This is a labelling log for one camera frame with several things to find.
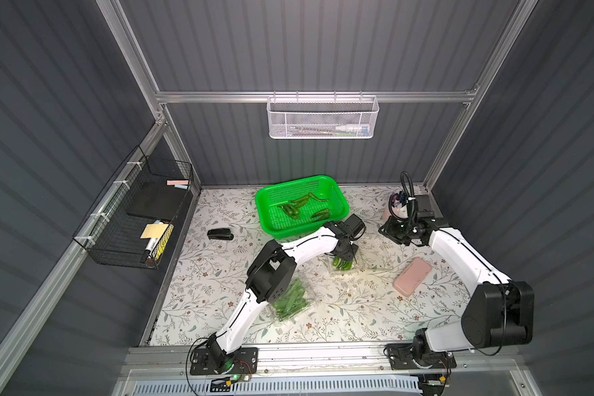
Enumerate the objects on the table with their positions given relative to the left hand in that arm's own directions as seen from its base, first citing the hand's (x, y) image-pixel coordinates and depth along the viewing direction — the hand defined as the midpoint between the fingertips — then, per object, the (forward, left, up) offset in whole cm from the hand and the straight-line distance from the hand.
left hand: (348, 253), depth 94 cm
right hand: (+3, -12, +12) cm, 17 cm away
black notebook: (+4, +63, +27) cm, 68 cm away
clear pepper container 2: (-3, +4, -3) cm, 6 cm away
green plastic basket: (+15, +28, -3) cm, 32 cm away
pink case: (-9, -23, -1) cm, 24 cm away
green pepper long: (+31, +11, -2) cm, 33 cm away
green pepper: (+28, +18, -1) cm, 33 cm away
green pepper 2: (+21, +23, 0) cm, 31 cm away
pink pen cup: (+2, -13, +23) cm, 26 cm away
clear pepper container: (-17, +20, -1) cm, 26 cm away
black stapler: (+12, +52, -3) cm, 54 cm away
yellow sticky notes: (-6, +61, +24) cm, 66 cm away
